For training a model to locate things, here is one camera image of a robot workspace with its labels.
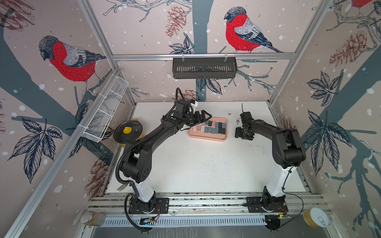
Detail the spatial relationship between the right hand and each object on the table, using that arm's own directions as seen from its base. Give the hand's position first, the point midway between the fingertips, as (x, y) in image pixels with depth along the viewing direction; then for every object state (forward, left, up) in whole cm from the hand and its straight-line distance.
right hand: (240, 134), depth 102 cm
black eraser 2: (+3, +13, 0) cm, 13 cm away
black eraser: (+7, +14, 0) cm, 16 cm away
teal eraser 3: (+2, +17, +1) cm, 17 cm away
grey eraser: (+2, +19, +1) cm, 20 cm away
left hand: (-3, +23, +23) cm, 33 cm away
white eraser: (+3, +29, +1) cm, 29 cm away
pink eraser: (+3, +32, +2) cm, 32 cm away
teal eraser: (+7, +16, +1) cm, 18 cm away
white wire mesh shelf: (+3, +87, +24) cm, 90 cm away
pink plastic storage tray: (-3, +26, 0) cm, 26 cm away
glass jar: (-52, +75, +10) cm, 92 cm away
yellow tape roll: (-47, -26, +4) cm, 54 cm away
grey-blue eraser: (+2, +22, +1) cm, 22 cm away
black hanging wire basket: (+37, +28, +29) cm, 55 cm away
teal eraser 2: (+7, +11, 0) cm, 13 cm away
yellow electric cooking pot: (-9, +73, +14) cm, 75 cm away
